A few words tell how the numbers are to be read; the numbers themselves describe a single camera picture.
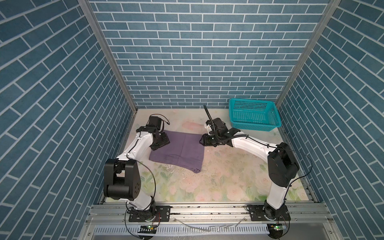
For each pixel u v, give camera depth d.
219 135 0.69
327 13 0.73
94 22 0.74
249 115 1.19
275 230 0.72
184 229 0.71
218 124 0.69
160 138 0.80
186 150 0.95
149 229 0.72
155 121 0.71
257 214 0.73
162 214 0.74
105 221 0.75
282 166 0.49
